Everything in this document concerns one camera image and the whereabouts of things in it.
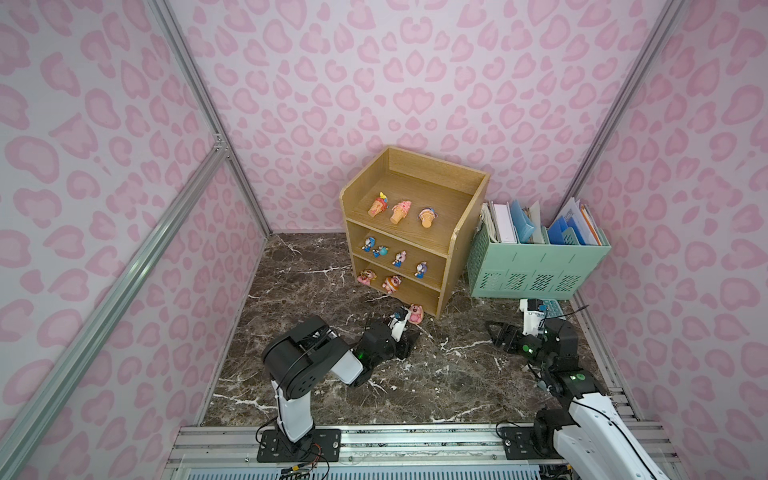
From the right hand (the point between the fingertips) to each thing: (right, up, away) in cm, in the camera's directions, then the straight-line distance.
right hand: (494, 324), depth 81 cm
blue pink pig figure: (-26, +18, +6) cm, 32 cm away
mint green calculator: (+24, +2, +14) cm, 28 cm away
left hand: (-22, -3, +10) cm, 24 cm away
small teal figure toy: (-31, +20, +8) cm, 38 cm away
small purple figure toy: (-20, +15, +4) cm, 25 cm away
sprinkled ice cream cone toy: (-31, +32, -2) cm, 45 cm away
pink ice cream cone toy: (-26, +30, -3) cm, 40 cm away
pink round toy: (-20, +1, +11) cm, 23 cm away
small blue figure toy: (-35, +22, +10) cm, 43 cm away
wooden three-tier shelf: (-24, +29, -3) cm, 37 cm away
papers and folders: (+7, +28, +4) cm, 29 cm away
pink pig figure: (-37, +11, +19) cm, 43 cm away
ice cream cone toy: (-19, +29, -6) cm, 35 cm away
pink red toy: (-28, +10, +16) cm, 34 cm away
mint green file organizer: (+14, +14, +7) cm, 21 cm away
